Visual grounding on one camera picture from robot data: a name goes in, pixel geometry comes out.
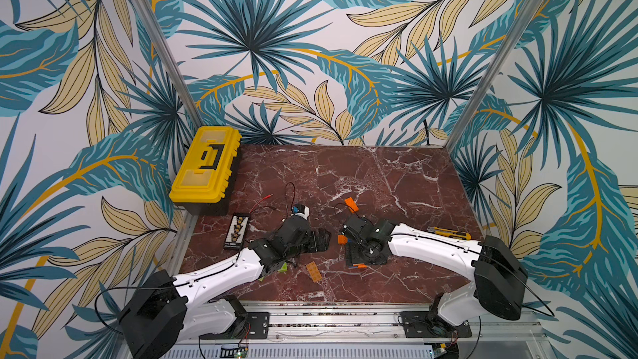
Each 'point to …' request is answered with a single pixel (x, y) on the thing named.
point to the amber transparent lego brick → (315, 272)
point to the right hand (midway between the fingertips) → (357, 259)
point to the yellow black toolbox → (201, 185)
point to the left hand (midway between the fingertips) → (320, 240)
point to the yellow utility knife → (449, 233)
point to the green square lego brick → (284, 268)
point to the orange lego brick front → (360, 266)
